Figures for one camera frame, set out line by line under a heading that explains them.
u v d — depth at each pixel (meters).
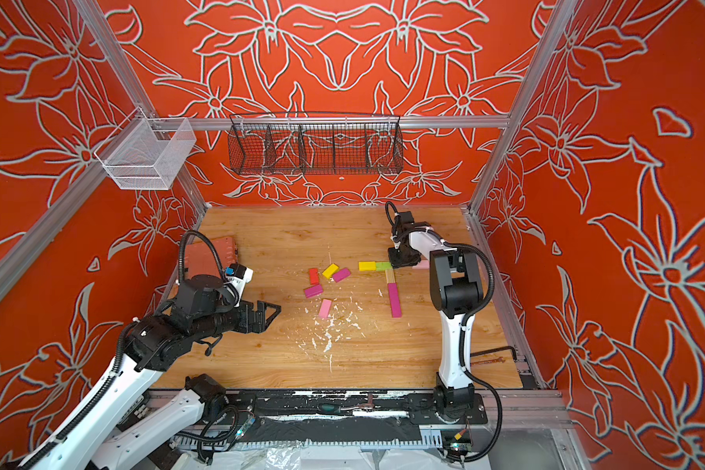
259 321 0.60
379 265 1.01
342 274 1.00
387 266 1.00
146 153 0.92
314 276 1.00
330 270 0.99
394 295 0.96
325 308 0.90
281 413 0.73
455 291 0.57
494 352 0.82
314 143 1.00
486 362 0.80
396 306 0.92
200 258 0.97
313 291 0.95
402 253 0.88
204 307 0.52
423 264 0.96
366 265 1.01
